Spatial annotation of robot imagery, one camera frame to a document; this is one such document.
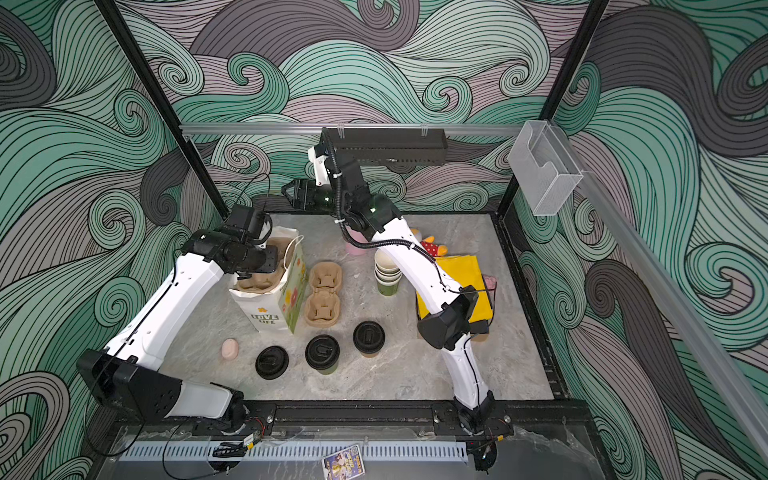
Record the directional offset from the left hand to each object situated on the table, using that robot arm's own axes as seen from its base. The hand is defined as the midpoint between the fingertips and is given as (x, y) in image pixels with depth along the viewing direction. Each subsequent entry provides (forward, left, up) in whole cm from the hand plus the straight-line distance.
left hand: (270, 258), depth 78 cm
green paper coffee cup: (-23, -16, -19) cm, 34 cm away
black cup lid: (-16, -27, -13) cm, 34 cm away
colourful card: (-43, -22, -20) cm, 52 cm away
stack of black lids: (-21, 0, -20) cm, 29 cm away
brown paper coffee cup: (-19, -27, -18) cm, 38 cm away
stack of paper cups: (+1, -32, -7) cm, 32 cm away
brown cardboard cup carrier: (-3, -12, -20) cm, 23 cm away
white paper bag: (-11, -4, -9) cm, 14 cm away
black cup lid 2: (-20, -15, -11) cm, 28 cm away
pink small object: (-17, +13, -22) cm, 30 cm away
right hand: (+6, -9, +19) cm, 22 cm away
